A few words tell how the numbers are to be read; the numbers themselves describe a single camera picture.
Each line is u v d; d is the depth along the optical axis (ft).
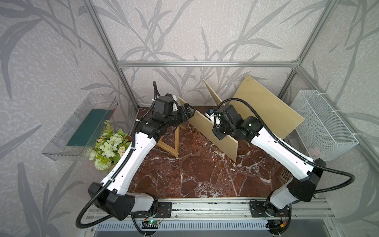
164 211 2.38
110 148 2.04
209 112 2.07
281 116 2.54
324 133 2.02
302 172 1.35
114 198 1.21
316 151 2.33
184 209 2.47
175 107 1.80
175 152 2.94
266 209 2.16
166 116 1.70
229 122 1.72
